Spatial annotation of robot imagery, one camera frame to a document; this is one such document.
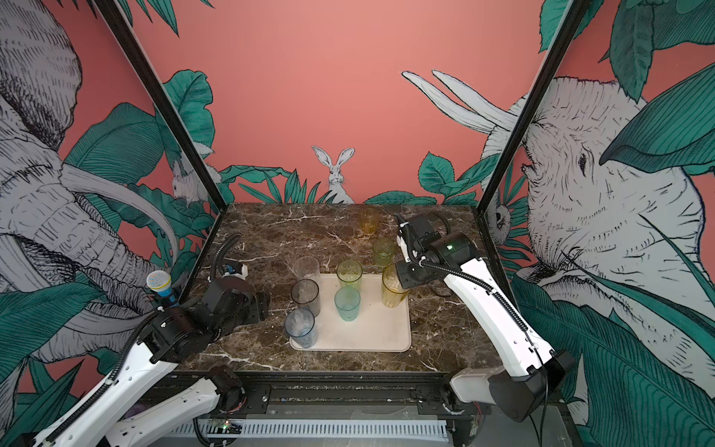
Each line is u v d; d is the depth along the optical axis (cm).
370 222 117
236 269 61
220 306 49
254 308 62
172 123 93
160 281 71
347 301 90
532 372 38
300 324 82
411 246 52
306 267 91
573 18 70
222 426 70
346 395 76
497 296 42
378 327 84
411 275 61
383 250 104
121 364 42
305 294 82
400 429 70
